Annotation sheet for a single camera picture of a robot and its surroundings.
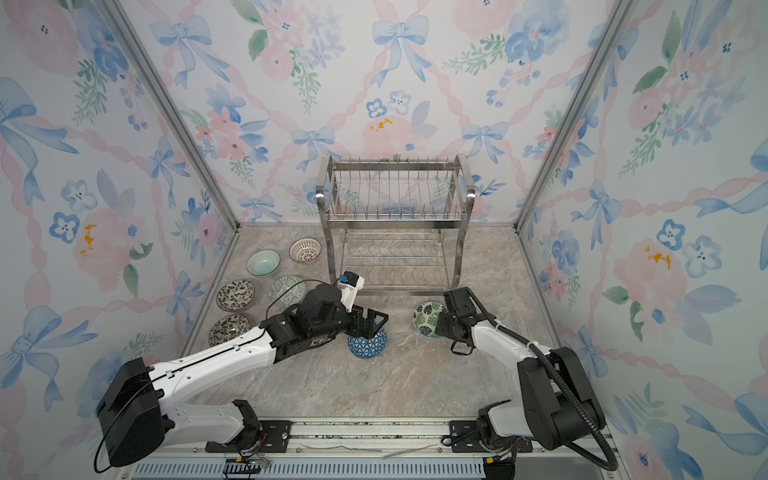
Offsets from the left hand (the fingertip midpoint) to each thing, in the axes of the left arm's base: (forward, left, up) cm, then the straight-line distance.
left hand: (378, 313), depth 76 cm
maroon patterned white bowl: (+35, +28, -16) cm, 47 cm away
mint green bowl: (+28, +42, -16) cm, 53 cm away
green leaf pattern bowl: (+8, -14, -17) cm, 23 cm away
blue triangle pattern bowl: (-2, +3, -18) cm, 18 cm away
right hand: (+6, -21, -17) cm, 28 cm away
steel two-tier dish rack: (+43, -5, -13) cm, 46 cm away
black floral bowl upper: (+15, +48, -17) cm, 53 cm away
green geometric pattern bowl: (+15, +32, -17) cm, 39 cm away
